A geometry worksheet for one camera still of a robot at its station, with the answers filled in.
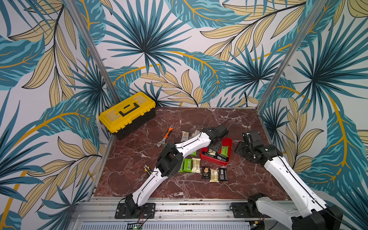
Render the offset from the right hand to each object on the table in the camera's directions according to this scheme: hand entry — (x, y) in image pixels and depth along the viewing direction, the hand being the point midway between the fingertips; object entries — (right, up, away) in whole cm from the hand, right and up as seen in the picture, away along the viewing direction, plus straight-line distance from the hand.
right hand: (239, 149), depth 80 cm
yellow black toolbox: (-67, +19, +12) cm, 71 cm away
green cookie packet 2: (-33, -14, +7) cm, 36 cm away
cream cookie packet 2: (-14, -17, +4) cm, 22 cm away
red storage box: (-4, +3, +11) cm, 12 cm away
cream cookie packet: (-24, -12, +8) cm, 28 cm away
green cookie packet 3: (-4, -4, +15) cm, 16 cm away
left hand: (-13, -1, +13) cm, 18 cm away
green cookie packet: (-29, -12, +8) cm, 32 cm away
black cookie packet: (-8, -16, +6) cm, 19 cm away
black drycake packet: (-18, -15, +6) cm, 24 cm away
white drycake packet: (-31, +5, +23) cm, 38 cm away
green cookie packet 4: (-24, -6, +13) cm, 28 cm away
